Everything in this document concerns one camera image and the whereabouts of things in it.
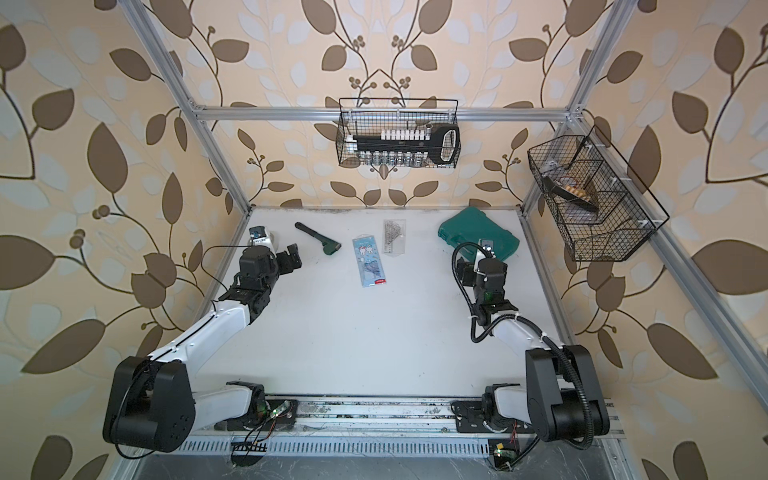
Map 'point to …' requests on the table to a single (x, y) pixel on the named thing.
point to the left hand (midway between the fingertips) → (276, 245)
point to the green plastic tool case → (472, 225)
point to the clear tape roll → (260, 236)
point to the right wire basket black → (601, 207)
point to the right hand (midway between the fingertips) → (479, 260)
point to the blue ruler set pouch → (368, 261)
